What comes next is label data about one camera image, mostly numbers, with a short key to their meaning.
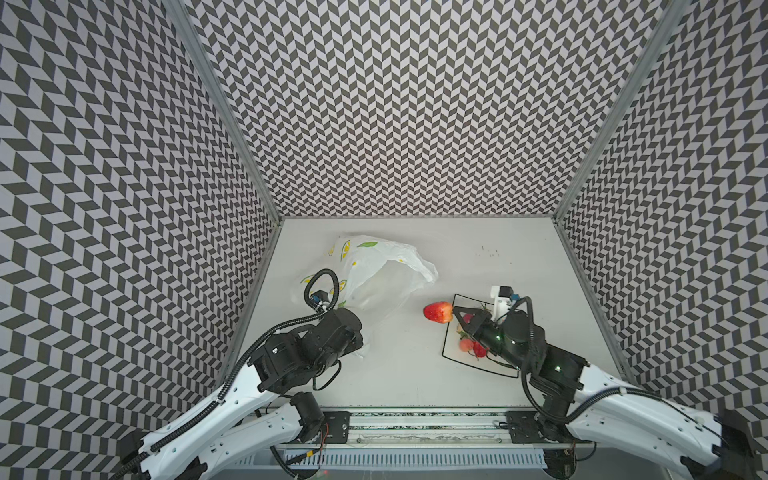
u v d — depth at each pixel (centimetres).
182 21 72
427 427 74
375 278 77
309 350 48
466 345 83
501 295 67
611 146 91
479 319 64
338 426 72
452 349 85
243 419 45
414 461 69
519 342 53
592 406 49
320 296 62
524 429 72
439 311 70
